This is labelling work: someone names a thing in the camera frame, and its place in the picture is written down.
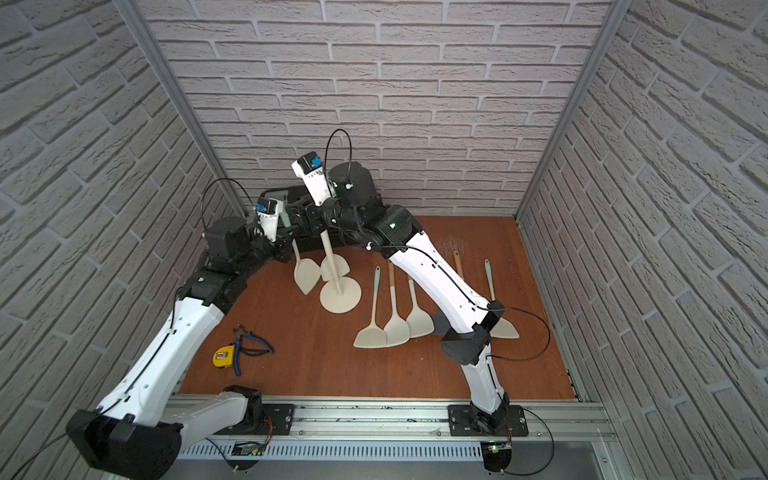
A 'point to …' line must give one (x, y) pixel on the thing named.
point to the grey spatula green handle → (441, 323)
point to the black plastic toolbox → (291, 196)
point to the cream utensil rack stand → (338, 294)
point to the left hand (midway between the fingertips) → (299, 222)
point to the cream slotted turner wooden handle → (419, 322)
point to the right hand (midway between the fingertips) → (300, 203)
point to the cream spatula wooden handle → (397, 330)
